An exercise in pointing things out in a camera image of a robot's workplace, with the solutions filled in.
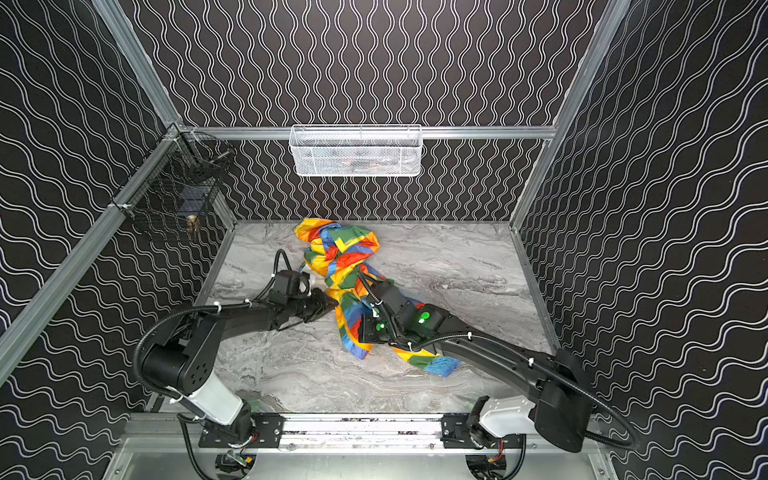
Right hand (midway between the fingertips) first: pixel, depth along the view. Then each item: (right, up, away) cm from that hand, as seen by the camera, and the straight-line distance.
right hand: (357, 332), depth 76 cm
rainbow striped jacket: (-8, +20, +27) cm, 35 cm away
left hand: (-4, +4, +15) cm, 16 cm away
